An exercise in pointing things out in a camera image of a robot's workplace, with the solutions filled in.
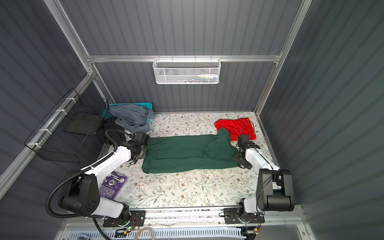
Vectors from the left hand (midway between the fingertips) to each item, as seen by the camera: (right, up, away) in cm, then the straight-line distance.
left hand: (136, 154), depth 87 cm
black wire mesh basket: (-29, +13, -15) cm, 35 cm away
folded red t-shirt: (+65, +16, +20) cm, 70 cm away
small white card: (+6, -17, -5) cm, 19 cm away
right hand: (+65, -5, +2) cm, 65 cm away
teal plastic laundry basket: (-25, +24, +14) cm, 38 cm away
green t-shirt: (+17, -1, +12) cm, 20 cm away
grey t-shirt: (-10, +23, +22) cm, 33 cm away
